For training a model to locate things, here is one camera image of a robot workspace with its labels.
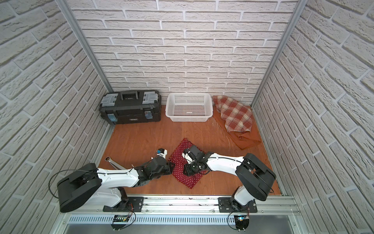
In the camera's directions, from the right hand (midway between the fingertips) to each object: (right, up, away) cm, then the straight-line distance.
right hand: (188, 171), depth 85 cm
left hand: (-6, +4, 0) cm, 8 cm away
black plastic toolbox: (-38, +40, +11) cm, 56 cm away
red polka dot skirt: (-6, +6, +1) cm, 8 cm away
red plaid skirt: (+37, +32, +19) cm, 52 cm away
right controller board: (+27, -19, -15) cm, 37 cm away
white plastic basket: (0, +41, +33) cm, 53 cm away
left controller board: (-34, -20, -14) cm, 42 cm away
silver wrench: (-45, +3, +2) cm, 45 cm away
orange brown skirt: (+38, +17, +13) cm, 44 cm away
